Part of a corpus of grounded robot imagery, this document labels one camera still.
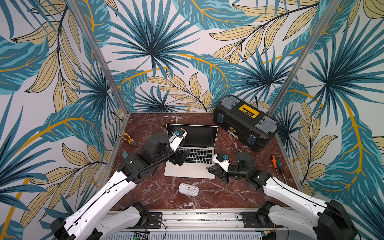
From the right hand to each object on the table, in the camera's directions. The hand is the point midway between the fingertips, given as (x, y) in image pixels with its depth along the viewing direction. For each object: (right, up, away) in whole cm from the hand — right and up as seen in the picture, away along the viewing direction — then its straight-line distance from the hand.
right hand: (205, 176), depth 74 cm
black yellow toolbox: (+27, +27, +20) cm, 43 cm away
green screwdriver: (+47, 0, +17) cm, 50 cm away
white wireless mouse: (-8, -10, +8) cm, 15 cm away
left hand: (-11, +15, -6) cm, 20 cm away
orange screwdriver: (+45, +3, +19) cm, 49 cm away
